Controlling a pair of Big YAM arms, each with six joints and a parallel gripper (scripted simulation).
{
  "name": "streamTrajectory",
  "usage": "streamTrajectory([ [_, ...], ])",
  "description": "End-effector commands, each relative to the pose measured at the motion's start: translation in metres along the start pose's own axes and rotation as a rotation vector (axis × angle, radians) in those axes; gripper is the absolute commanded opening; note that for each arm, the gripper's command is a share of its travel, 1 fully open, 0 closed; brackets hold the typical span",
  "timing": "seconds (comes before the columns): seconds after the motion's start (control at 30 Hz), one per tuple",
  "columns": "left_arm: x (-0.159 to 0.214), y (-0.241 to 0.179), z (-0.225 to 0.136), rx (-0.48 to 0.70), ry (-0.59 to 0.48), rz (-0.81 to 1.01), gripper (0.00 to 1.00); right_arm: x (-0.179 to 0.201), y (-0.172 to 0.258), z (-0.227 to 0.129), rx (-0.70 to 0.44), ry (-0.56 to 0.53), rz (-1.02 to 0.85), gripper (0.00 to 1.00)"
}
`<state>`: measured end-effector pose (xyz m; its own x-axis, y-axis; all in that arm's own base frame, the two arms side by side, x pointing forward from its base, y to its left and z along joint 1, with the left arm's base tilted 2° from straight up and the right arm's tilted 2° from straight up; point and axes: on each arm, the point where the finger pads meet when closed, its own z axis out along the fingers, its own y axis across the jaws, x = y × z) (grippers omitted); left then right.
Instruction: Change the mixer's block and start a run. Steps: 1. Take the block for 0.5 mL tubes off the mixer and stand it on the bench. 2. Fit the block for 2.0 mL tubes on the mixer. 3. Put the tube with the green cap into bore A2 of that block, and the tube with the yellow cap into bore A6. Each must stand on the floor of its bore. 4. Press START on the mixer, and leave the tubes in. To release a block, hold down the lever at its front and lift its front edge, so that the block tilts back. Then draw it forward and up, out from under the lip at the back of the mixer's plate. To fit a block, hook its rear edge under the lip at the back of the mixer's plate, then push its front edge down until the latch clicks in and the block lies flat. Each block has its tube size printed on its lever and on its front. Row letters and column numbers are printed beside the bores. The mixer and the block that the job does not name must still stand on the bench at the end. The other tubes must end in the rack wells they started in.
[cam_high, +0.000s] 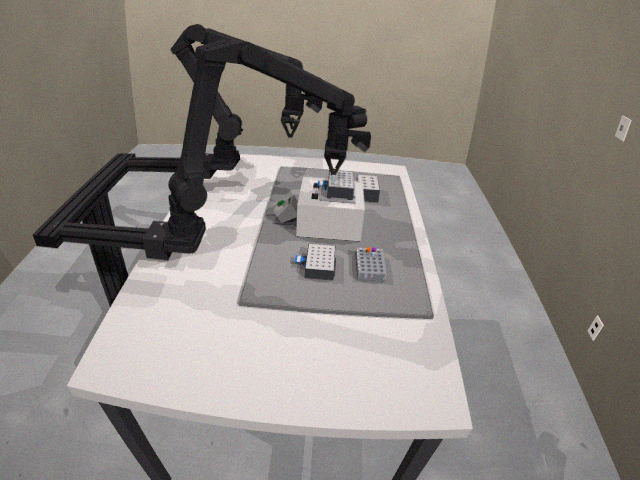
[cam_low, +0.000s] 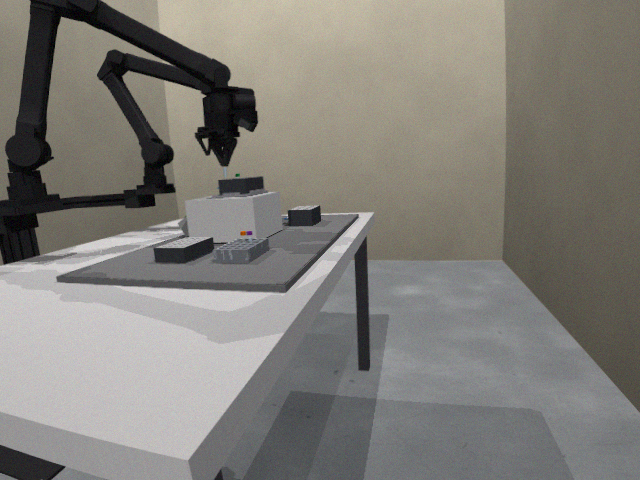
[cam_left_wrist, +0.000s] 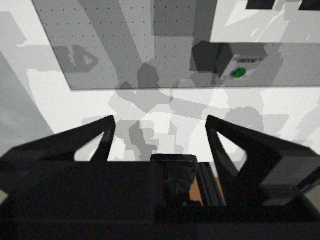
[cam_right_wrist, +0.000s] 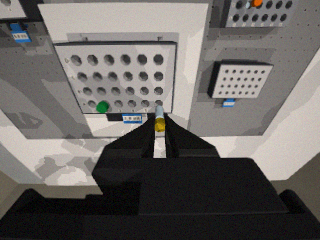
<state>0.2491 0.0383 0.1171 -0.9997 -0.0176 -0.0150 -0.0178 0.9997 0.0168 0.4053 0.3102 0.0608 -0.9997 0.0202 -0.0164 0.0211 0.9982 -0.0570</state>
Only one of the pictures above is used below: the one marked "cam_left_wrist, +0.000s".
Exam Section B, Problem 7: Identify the grey flat rectangular mat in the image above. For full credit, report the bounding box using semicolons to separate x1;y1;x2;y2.
31;0;320;90

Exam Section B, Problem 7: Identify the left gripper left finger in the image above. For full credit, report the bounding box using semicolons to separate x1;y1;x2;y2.
0;115;116;161

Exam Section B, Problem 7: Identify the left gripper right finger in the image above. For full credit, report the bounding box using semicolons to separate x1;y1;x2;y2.
205;115;320;206

